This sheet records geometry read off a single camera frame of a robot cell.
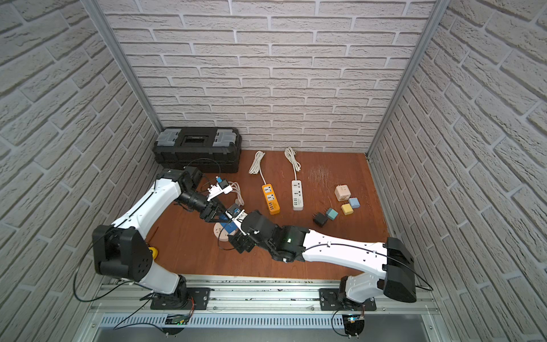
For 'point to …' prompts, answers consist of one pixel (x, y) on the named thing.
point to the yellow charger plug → (347, 209)
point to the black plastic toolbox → (213, 149)
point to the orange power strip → (271, 198)
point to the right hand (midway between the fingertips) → (241, 225)
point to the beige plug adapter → (342, 192)
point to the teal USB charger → (332, 214)
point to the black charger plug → (320, 219)
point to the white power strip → (298, 202)
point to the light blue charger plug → (355, 202)
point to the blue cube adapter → (230, 214)
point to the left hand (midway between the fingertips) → (229, 214)
